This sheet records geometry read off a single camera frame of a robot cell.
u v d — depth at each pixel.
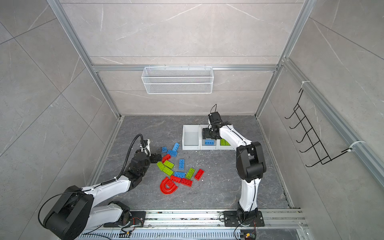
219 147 0.97
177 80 1.01
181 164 0.93
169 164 0.92
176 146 0.98
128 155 0.62
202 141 0.96
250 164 0.51
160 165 0.91
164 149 0.98
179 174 0.88
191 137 1.04
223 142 1.03
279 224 0.73
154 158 0.78
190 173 0.88
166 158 0.94
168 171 0.88
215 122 0.77
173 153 0.95
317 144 0.62
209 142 1.01
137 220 0.73
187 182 0.85
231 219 0.73
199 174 0.88
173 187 0.84
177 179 0.84
